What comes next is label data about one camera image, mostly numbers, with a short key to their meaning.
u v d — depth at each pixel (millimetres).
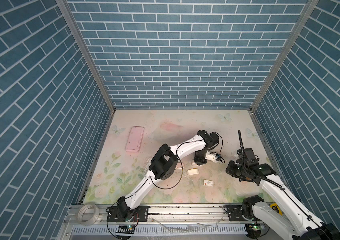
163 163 586
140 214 735
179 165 891
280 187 490
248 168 613
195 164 882
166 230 697
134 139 1040
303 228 404
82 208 727
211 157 825
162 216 738
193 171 882
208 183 828
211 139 700
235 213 737
